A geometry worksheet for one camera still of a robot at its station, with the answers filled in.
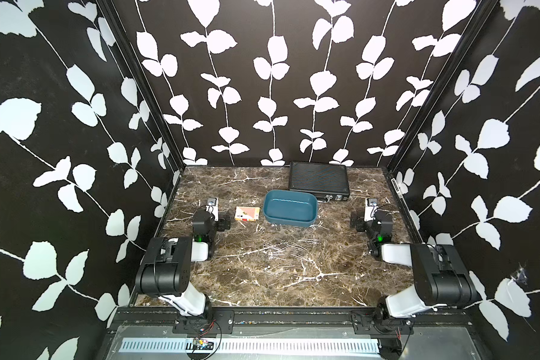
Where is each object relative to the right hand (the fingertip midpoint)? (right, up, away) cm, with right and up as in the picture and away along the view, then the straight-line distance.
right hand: (362, 207), depth 95 cm
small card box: (-51, -3, +7) cm, 51 cm away
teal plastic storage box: (-29, -2, +13) cm, 31 cm away
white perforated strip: (-44, -42, -24) cm, 66 cm away
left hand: (-63, 0, 0) cm, 63 cm away
